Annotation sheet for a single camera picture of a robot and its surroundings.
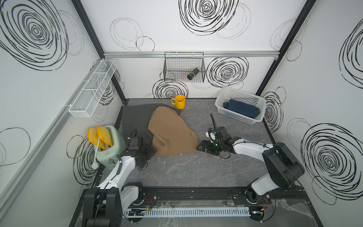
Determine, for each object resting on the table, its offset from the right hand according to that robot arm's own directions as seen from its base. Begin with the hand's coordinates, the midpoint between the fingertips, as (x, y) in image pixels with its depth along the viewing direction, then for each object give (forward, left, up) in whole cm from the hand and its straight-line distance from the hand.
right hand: (201, 150), depth 87 cm
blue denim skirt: (+31, -30, +5) cm, 44 cm away
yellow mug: (+37, +16, +1) cm, 40 cm away
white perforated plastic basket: (+50, -23, +2) cm, 55 cm away
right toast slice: (-1, +52, +18) cm, 55 cm away
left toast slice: (-1, +58, +20) cm, 62 cm away
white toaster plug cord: (-14, +56, +10) cm, 59 cm away
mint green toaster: (-11, +50, +12) cm, 52 cm away
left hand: (-3, +31, -1) cm, 31 cm away
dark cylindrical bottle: (+37, +7, +29) cm, 48 cm away
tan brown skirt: (+9, +19, +2) cm, 21 cm away
